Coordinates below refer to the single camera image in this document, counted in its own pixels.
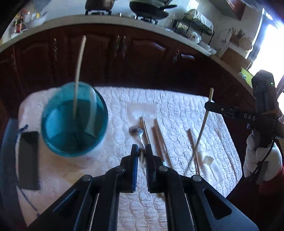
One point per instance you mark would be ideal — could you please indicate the speckled cooking pot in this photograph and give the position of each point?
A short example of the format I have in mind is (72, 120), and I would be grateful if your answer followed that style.
(99, 6)

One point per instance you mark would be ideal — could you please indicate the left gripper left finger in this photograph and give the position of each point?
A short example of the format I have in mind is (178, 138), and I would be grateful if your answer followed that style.
(127, 180)

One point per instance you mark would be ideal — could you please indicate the black phone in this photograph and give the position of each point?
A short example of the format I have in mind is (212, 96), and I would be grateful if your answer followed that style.
(28, 161)

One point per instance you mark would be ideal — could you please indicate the white quilted table cloth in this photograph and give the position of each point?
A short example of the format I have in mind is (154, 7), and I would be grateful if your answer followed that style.
(176, 113)

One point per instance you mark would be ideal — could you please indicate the white cup teal rim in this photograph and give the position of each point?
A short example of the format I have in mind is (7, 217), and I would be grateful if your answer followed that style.
(74, 121)

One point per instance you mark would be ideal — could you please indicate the black wok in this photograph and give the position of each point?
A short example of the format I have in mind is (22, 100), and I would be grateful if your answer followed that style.
(149, 11)

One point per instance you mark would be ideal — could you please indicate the dish rack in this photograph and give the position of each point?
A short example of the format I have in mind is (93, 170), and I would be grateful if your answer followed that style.
(193, 21)

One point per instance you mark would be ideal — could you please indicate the metal spoon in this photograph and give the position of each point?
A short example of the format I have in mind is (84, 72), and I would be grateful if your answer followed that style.
(136, 131)

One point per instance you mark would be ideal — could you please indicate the sauce bottle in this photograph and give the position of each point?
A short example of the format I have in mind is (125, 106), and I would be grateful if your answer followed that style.
(19, 24)

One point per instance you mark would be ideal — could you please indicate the grey kitchen countertop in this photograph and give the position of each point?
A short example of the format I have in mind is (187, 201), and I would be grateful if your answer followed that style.
(127, 22)

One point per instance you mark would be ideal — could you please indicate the light chopstick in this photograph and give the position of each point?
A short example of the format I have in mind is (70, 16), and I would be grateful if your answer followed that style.
(77, 76)
(200, 134)

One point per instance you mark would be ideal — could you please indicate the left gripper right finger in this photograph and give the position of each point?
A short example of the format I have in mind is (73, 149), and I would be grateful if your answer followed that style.
(153, 175)

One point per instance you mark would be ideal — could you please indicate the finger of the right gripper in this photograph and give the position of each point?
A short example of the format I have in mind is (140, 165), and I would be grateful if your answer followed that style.
(231, 112)

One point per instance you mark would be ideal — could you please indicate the gas stove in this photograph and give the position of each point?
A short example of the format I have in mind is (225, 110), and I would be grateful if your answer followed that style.
(120, 14)

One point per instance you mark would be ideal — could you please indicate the dark wooden kitchen cabinets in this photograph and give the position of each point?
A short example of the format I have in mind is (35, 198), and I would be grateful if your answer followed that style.
(118, 56)

